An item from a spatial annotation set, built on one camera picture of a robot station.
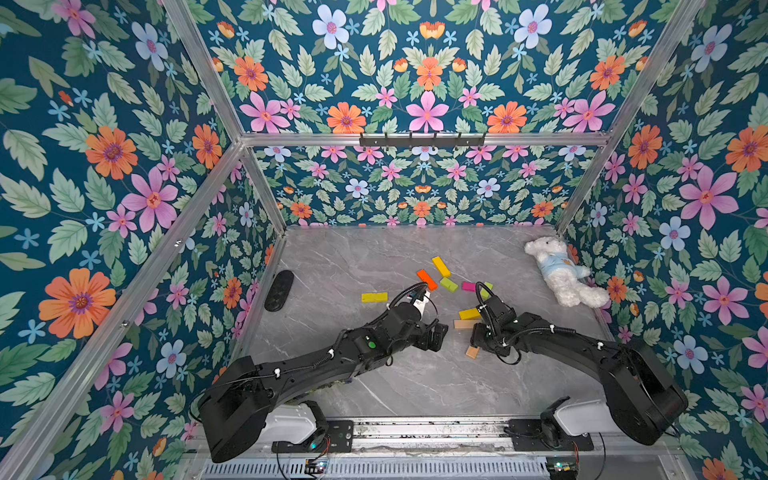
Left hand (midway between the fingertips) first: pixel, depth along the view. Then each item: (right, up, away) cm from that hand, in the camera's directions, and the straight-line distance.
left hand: (439, 324), depth 78 cm
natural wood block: (+10, -3, +14) cm, 18 cm away
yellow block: (+11, 0, +15) cm, 19 cm away
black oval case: (-51, +6, +20) cm, 56 cm away
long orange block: (-2, +10, +27) cm, 29 cm away
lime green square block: (+6, +8, +23) cm, 25 cm away
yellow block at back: (+4, +14, +30) cm, 33 cm away
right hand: (+14, -7, +11) cm, 19 cm away
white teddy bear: (+41, +15, +20) cm, 49 cm away
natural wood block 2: (+11, -10, +8) cm, 17 cm away
